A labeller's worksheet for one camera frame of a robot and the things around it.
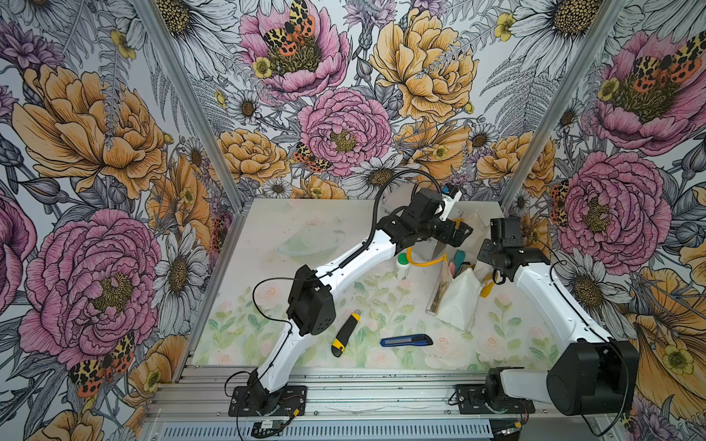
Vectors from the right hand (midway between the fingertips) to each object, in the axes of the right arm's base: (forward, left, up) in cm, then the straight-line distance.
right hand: (492, 256), depth 84 cm
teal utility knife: (+11, +3, -16) cm, 19 cm away
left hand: (+4, +13, +9) cm, 16 cm away
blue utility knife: (-18, +26, -17) cm, 36 cm away
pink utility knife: (+4, +8, -13) cm, 16 cm away
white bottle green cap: (+3, +26, -8) cm, 27 cm away
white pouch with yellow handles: (-8, +13, 0) cm, 15 cm away
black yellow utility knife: (-17, +46, -15) cm, 52 cm away
